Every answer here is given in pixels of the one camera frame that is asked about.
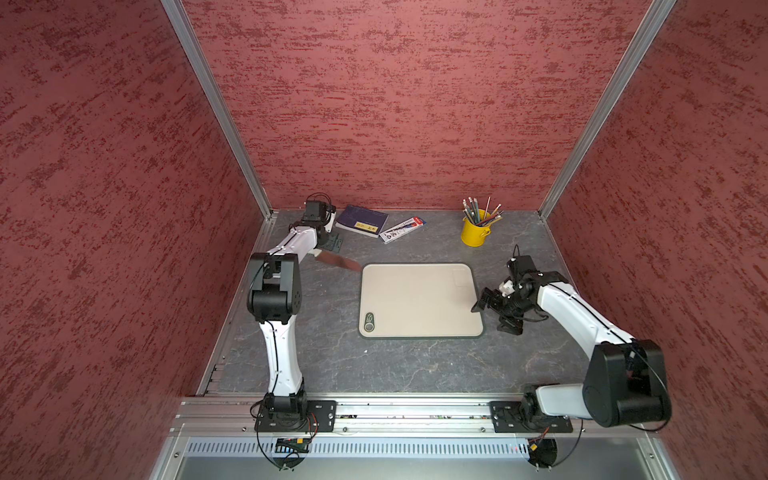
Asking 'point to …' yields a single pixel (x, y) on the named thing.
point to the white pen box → (402, 229)
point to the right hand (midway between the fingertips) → (482, 321)
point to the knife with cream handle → (335, 259)
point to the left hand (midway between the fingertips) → (322, 241)
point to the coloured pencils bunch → (471, 210)
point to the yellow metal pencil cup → (473, 235)
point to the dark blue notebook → (361, 220)
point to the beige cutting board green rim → (418, 301)
